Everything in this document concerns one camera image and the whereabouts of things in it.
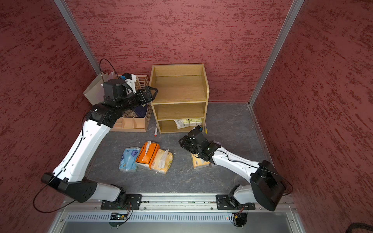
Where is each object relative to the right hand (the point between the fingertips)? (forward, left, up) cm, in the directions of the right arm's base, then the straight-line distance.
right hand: (180, 145), depth 82 cm
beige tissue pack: (-7, +11, -5) cm, 14 cm away
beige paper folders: (+27, +51, +18) cm, 61 cm away
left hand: (+12, +12, +28) cm, 33 cm away
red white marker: (+15, +19, -11) cm, 27 cm away
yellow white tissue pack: (-7, -10, -8) cm, 15 cm away
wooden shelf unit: (+15, -1, +19) cm, 24 cm away
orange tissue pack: (0, +19, -4) cm, 20 cm away
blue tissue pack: (-6, +32, -8) cm, 33 cm away
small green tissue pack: (+19, 0, -4) cm, 19 cm away
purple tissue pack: (-8, -19, -11) cm, 23 cm away
